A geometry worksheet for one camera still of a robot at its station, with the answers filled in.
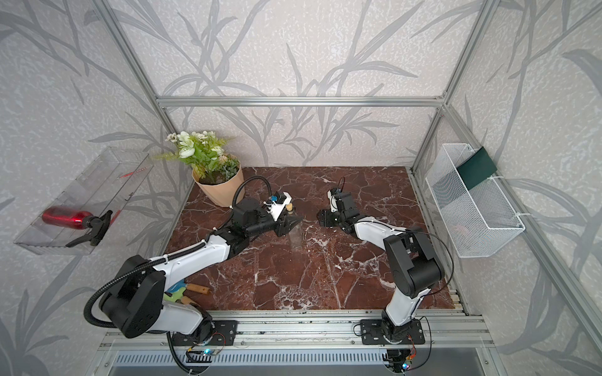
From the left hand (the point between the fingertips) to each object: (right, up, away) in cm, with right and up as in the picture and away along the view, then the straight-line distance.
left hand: (298, 218), depth 81 cm
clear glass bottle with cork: (-2, -9, +15) cm, 18 cm away
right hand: (+9, 0, +14) cm, 17 cm away
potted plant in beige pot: (-35, +17, +17) cm, 43 cm away
